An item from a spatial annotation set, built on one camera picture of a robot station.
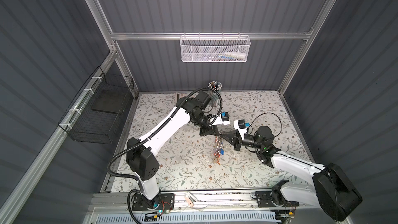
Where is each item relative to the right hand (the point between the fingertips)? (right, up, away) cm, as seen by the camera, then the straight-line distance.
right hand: (223, 137), depth 73 cm
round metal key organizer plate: (-2, -6, 0) cm, 6 cm away
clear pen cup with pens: (-1, +19, +34) cm, 39 cm away
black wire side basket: (-61, +12, 0) cm, 63 cm away
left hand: (-3, +2, +1) cm, 4 cm away
